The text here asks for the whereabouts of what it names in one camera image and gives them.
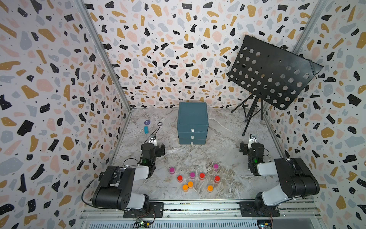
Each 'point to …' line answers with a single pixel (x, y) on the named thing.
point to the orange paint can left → (185, 187)
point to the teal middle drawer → (192, 135)
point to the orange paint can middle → (190, 184)
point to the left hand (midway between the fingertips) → (155, 143)
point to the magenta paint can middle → (192, 175)
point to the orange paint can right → (210, 188)
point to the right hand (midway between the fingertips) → (252, 142)
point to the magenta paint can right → (216, 167)
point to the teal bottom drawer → (192, 141)
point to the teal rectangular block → (146, 130)
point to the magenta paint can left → (172, 170)
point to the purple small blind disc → (147, 122)
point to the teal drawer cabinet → (192, 123)
